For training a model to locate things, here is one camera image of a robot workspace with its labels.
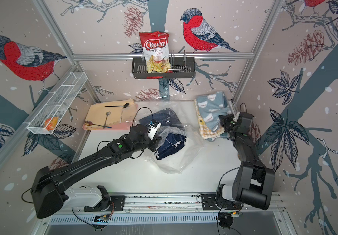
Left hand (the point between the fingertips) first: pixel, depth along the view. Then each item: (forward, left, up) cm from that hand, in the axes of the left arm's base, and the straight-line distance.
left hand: (164, 135), depth 76 cm
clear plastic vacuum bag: (-5, -9, -22) cm, 24 cm away
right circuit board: (-32, -36, -19) cm, 52 cm away
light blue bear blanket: (+27, -31, -7) cm, 42 cm away
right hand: (+16, -32, 0) cm, 35 cm away
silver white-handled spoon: (+30, +36, -21) cm, 51 cm away
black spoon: (+41, +35, -20) cm, 57 cm away
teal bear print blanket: (+8, -37, -13) cm, 40 cm away
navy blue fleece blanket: (+2, -5, 0) cm, 5 cm away
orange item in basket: (-1, +52, +12) cm, 53 cm away
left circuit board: (-34, +30, -22) cm, 51 cm away
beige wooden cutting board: (+34, +45, -22) cm, 60 cm away
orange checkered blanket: (+10, -26, -12) cm, 30 cm away
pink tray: (+22, +37, -22) cm, 48 cm away
